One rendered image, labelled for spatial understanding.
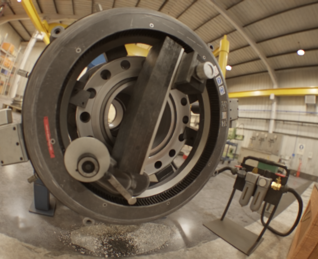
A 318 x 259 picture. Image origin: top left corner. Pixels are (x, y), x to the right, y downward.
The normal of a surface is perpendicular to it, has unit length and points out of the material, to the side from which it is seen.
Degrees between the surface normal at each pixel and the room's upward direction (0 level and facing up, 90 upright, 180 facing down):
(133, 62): 90
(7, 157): 90
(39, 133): 90
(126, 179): 90
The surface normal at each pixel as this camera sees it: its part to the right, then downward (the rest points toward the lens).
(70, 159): 0.50, 0.13
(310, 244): -0.83, -0.22
